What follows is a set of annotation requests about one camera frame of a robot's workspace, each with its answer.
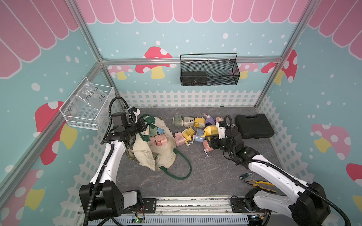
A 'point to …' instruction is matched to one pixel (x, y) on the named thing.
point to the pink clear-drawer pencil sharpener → (161, 140)
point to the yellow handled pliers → (256, 183)
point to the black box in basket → (194, 78)
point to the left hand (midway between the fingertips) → (149, 123)
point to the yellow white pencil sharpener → (210, 130)
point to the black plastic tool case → (254, 127)
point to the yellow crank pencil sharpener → (187, 133)
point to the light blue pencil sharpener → (160, 131)
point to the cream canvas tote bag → (139, 150)
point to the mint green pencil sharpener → (153, 132)
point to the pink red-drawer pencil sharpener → (152, 141)
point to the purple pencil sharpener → (209, 121)
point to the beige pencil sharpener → (188, 121)
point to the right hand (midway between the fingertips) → (209, 135)
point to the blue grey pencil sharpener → (198, 137)
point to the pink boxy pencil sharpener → (179, 140)
